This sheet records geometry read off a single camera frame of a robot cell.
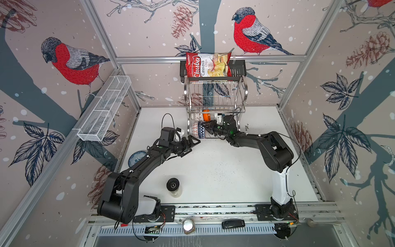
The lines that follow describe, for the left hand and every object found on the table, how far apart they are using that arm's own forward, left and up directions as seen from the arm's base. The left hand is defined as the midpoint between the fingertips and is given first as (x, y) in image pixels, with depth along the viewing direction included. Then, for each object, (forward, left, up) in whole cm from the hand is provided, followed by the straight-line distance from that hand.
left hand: (196, 145), depth 81 cm
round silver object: (-35, +3, -9) cm, 36 cm away
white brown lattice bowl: (+24, +1, -4) cm, 24 cm away
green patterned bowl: (+22, -3, -3) cm, 23 cm away
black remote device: (-34, -17, -11) cm, 39 cm away
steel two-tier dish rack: (+50, -9, -11) cm, 52 cm away
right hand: (+14, -2, -2) cm, 14 cm away
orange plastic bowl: (+23, -7, -3) cm, 24 cm away
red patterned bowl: (+12, +2, -2) cm, 13 cm away
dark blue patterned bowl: (+12, -3, -2) cm, 12 cm away
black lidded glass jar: (-19, +11, -5) cm, 22 cm away
